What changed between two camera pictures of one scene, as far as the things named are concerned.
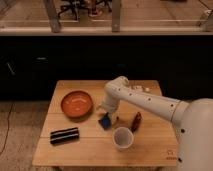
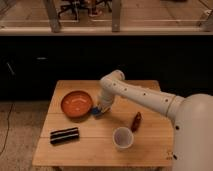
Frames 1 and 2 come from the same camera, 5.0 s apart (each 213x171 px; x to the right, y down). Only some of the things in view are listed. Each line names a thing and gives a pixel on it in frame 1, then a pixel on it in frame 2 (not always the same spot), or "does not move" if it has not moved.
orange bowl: [77, 106] does not move
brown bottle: [137, 121] does not move
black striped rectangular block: [64, 135] does not move
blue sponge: [105, 121] → [95, 110]
